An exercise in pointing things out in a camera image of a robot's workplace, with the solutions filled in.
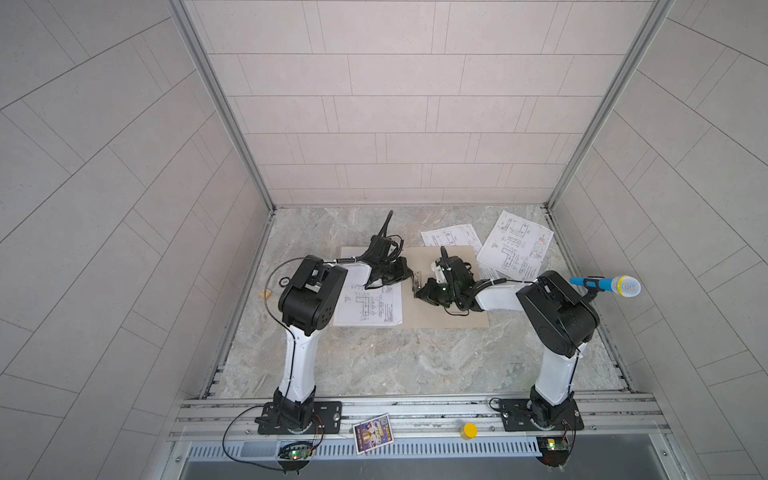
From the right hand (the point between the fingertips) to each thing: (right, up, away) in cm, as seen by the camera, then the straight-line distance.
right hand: (415, 295), depth 93 cm
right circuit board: (+31, -30, -25) cm, 50 cm away
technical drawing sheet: (-12, -2, -4) cm, 13 cm away
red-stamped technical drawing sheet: (+36, +14, +12) cm, 41 cm away
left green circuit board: (-27, -28, -29) cm, 48 cm away
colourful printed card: (-11, -26, -25) cm, 38 cm away
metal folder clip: (+1, +4, +2) cm, 4 cm away
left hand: (+2, +8, +5) cm, 9 cm away
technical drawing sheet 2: (+18, +19, +15) cm, 30 cm away
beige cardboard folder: (0, -4, -4) cm, 6 cm away
